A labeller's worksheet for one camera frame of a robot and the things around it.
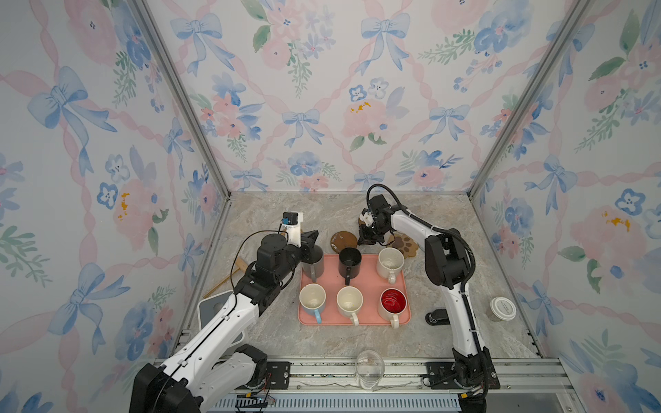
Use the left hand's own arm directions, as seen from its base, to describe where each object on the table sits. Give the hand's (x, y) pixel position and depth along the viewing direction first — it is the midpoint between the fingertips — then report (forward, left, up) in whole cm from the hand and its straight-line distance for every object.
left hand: (317, 230), depth 74 cm
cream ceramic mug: (-11, -10, -25) cm, 29 cm away
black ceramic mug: (+3, -11, -21) cm, 24 cm away
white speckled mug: (+3, -26, -22) cm, 34 cm away
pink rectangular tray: (-4, -17, -24) cm, 30 cm away
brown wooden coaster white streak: (+15, -8, -26) cm, 31 cm away
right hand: (+15, -14, -26) cm, 33 cm away
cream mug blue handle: (-11, +2, -23) cm, 26 cm away
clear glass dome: (-31, -16, -28) cm, 44 cm away
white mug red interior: (-11, -25, -25) cm, 37 cm away
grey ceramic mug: (-3, +2, -17) cm, 17 cm away
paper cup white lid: (-15, -58, -20) cm, 63 cm away
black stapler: (-17, -38, -22) cm, 47 cm away
